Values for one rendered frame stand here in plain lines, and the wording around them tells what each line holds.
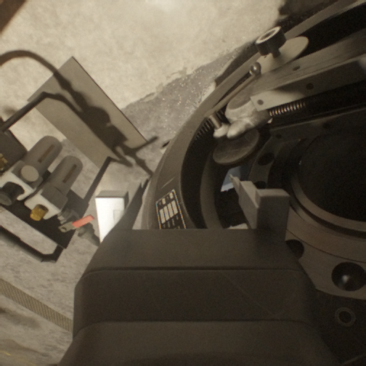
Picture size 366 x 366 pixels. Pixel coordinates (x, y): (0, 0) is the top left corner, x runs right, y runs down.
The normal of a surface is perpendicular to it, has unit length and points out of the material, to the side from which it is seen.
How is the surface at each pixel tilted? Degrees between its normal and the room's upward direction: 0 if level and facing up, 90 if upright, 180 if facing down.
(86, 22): 0
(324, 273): 90
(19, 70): 0
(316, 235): 90
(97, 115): 0
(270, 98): 24
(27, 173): 90
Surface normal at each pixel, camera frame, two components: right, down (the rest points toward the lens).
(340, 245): -0.58, -0.65
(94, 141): -0.12, 0.65
